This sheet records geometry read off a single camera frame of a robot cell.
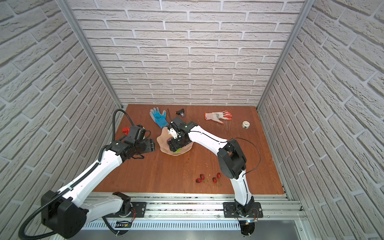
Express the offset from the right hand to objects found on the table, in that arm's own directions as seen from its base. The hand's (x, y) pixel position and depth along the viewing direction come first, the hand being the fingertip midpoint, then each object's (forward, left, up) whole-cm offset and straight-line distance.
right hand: (176, 144), depth 87 cm
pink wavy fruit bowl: (+4, +9, -7) cm, 12 cm away
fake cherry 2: (-17, -14, -9) cm, 24 cm away
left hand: (-1, +14, +5) cm, 15 cm away
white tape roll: (+17, -50, -8) cm, 53 cm away
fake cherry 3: (-20, -21, -9) cm, 30 cm away
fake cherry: (-19, -12, -10) cm, 24 cm away
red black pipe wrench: (+20, +37, -8) cm, 43 cm away
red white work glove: (+28, -31, -9) cm, 43 cm away
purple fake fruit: (+8, +6, -7) cm, 12 cm away
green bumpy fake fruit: (-7, -1, +6) cm, 9 cm away
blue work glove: (+29, +14, -8) cm, 33 cm away
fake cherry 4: (-18, -23, -8) cm, 31 cm away
